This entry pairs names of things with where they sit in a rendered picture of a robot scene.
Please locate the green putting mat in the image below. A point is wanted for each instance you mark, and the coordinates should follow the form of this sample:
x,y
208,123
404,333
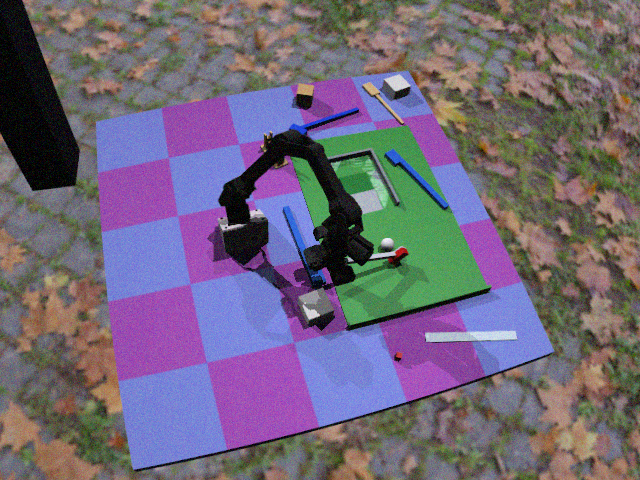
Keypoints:
x,y
440,263

